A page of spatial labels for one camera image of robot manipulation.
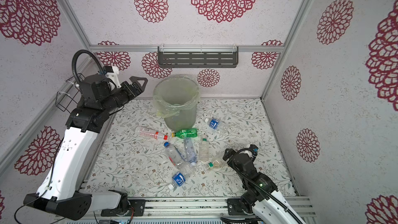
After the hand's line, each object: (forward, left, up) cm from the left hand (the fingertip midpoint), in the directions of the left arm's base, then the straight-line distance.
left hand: (142, 85), depth 64 cm
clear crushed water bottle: (-11, -19, -44) cm, 49 cm away
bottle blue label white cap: (-27, -14, -38) cm, 49 cm away
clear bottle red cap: (0, +9, -38) cm, 39 cm away
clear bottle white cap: (-8, -26, -45) cm, 52 cm away
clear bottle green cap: (-19, -33, -39) cm, 55 cm away
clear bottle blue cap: (-15, -11, -43) cm, 47 cm away
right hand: (-17, -39, -31) cm, 53 cm away
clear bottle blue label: (+7, -35, -40) cm, 53 cm away
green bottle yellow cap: (0, -16, -39) cm, 42 cm away
